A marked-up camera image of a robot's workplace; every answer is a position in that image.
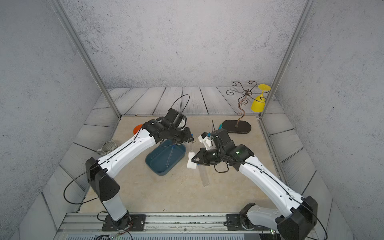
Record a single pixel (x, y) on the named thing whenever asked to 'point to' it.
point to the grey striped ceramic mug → (107, 147)
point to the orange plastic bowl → (136, 128)
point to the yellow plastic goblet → (257, 104)
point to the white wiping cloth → (191, 164)
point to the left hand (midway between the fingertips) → (196, 140)
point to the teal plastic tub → (161, 160)
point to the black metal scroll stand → (238, 126)
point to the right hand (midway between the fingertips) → (192, 161)
